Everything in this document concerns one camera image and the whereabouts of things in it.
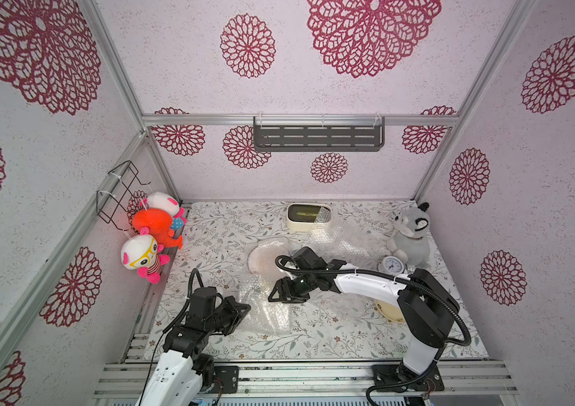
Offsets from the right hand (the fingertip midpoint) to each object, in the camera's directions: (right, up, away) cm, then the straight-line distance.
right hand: (272, 299), depth 80 cm
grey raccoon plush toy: (+50, +19, +10) cm, 55 cm away
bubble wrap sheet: (+26, +17, +23) cm, 38 cm away
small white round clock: (+44, +8, +14) cm, 47 cm away
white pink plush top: (-42, +33, +14) cm, 55 cm away
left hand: (-6, -3, 0) cm, 7 cm away
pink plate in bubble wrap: (-5, +10, +17) cm, 21 cm away
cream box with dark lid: (+11, +27, +29) cm, 41 cm away
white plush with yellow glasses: (-42, +15, 0) cm, 44 cm away
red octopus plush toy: (-41, +24, +10) cm, 48 cm away
